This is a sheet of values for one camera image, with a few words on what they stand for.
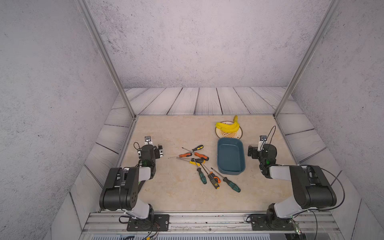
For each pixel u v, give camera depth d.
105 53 0.85
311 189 0.45
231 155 0.96
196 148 0.99
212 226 0.73
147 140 0.81
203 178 0.86
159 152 0.88
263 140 0.81
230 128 1.08
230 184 0.84
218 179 0.86
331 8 0.71
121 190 0.46
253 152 0.87
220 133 1.08
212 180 0.85
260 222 0.73
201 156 0.96
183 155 0.97
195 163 0.93
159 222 0.73
